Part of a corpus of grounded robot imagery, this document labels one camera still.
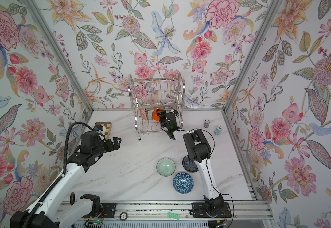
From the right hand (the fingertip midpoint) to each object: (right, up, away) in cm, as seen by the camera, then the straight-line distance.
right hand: (156, 111), depth 104 cm
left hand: (-20, -18, -23) cm, 35 cm away
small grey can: (+38, -9, +3) cm, 39 cm away
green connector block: (+11, -55, -33) cm, 65 cm away
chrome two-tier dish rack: (-6, +13, +13) cm, 20 cm away
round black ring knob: (-14, -56, -32) cm, 66 cm away
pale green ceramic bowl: (+7, -35, -16) cm, 40 cm away
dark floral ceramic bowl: (+22, -35, -15) cm, 44 cm away
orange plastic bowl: (-1, -3, +3) cm, 4 cm away
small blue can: (+44, -13, -3) cm, 46 cm away
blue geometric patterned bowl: (+17, -43, -22) cm, 51 cm away
